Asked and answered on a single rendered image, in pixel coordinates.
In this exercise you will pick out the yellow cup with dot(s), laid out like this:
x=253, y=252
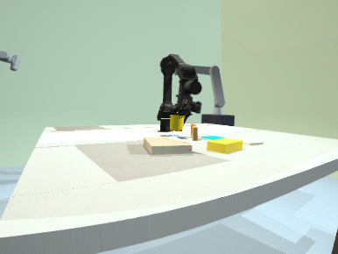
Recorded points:
x=176, y=123

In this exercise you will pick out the yellow flat block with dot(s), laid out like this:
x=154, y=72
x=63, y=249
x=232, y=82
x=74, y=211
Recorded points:
x=224, y=145

